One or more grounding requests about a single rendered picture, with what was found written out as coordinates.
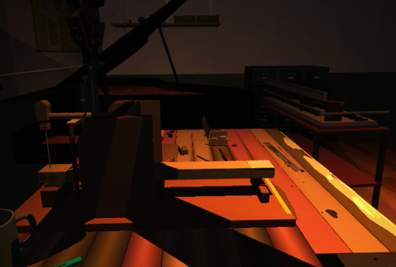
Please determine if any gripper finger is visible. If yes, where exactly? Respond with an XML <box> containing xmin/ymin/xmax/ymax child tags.
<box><xmin>66</xmin><ymin>12</ymin><xmax>91</xmax><ymax>63</ymax></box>
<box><xmin>89</xmin><ymin>20</ymin><xmax>106</xmax><ymax>63</ymax></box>

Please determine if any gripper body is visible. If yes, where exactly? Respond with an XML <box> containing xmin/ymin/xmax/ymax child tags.
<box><xmin>74</xmin><ymin>0</ymin><xmax>106</xmax><ymax>25</ymax></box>

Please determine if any black grand piano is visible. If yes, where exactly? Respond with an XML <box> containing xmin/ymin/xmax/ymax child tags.
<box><xmin>0</xmin><ymin>0</ymin><xmax>257</xmax><ymax>164</ymax></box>

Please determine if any dark wooden key model body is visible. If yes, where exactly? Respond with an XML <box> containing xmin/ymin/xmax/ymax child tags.
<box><xmin>14</xmin><ymin>99</ymin><xmax>298</xmax><ymax>234</ymax></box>

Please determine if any light wooden key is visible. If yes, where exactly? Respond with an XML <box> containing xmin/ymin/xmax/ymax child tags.
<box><xmin>154</xmin><ymin>159</ymin><xmax>276</xmax><ymax>182</ymax></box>

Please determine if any dark wooden key stop block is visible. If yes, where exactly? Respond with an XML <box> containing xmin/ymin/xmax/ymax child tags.
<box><xmin>250</xmin><ymin>178</ymin><xmax>272</xmax><ymax>204</ymax></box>

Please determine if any grey horizontal rod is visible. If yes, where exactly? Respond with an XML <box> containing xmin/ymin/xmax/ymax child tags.
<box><xmin>0</xmin><ymin>64</ymin><xmax>85</xmax><ymax>79</ymax></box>

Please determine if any wooden hammer with felt head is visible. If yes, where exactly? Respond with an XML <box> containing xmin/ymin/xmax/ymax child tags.
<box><xmin>33</xmin><ymin>99</ymin><xmax>93</xmax><ymax>123</ymax></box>

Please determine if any brown round disc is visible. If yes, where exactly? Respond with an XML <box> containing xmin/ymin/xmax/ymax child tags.
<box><xmin>161</xmin><ymin>142</ymin><xmax>180</xmax><ymax>162</ymax></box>

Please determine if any wooden block with dark holes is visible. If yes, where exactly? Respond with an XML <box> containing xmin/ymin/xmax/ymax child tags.
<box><xmin>37</xmin><ymin>164</ymin><xmax>74</xmax><ymax>185</ymax></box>

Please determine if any small open-lid box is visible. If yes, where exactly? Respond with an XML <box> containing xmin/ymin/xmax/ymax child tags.
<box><xmin>201</xmin><ymin>115</ymin><xmax>230</xmax><ymax>147</ymax></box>

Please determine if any dark drawer cabinet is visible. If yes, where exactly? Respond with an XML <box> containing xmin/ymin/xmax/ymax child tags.
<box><xmin>244</xmin><ymin>65</ymin><xmax>330</xmax><ymax>133</ymax></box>

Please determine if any cream mug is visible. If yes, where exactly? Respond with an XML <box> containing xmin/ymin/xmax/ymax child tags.
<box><xmin>0</xmin><ymin>208</ymin><xmax>38</xmax><ymax>267</ymax></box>

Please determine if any steel ruler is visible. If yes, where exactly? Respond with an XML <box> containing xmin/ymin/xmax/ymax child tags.
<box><xmin>262</xmin><ymin>141</ymin><xmax>306</xmax><ymax>173</ymax></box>

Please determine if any piano action assembly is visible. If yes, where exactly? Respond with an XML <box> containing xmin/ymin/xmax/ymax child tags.
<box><xmin>262</xmin><ymin>77</ymin><xmax>390</xmax><ymax>130</ymax></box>

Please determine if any green flat bar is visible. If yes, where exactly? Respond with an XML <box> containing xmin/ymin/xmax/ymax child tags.
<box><xmin>50</xmin><ymin>256</ymin><xmax>83</xmax><ymax>267</ymax></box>

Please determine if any yellow strip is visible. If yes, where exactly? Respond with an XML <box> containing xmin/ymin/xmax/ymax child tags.
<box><xmin>262</xmin><ymin>177</ymin><xmax>294</xmax><ymax>216</ymax></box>

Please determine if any red metal-legged table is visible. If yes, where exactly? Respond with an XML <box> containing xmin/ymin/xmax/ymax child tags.
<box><xmin>256</xmin><ymin>98</ymin><xmax>391</xmax><ymax>209</ymax></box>

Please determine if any grey metal plate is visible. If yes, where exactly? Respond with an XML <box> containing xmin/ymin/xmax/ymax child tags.
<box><xmin>335</xmin><ymin>252</ymin><xmax>396</xmax><ymax>267</ymax></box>

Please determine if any yellow wall poster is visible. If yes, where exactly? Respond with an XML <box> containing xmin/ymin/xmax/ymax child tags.
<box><xmin>26</xmin><ymin>0</ymin><xmax>84</xmax><ymax>53</ymax></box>

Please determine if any grey metal post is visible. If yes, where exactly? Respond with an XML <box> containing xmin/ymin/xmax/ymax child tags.
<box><xmin>86</xmin><ymin>62</ymin><xmax>100</xmax><ymax>116</ymax></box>

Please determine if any yellow-green wire with red block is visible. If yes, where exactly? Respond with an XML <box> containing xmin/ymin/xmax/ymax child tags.
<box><xmin>38</xmin><ymin>121</ymin><xmax>53</xmax><ymax>169</ymax></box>

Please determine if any brown-handled screwdriver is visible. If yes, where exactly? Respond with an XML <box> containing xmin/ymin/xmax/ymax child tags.
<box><xmin>218</xmin><ymin>147</ymin><xmax>235</xmax><ymax>162</ymax></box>

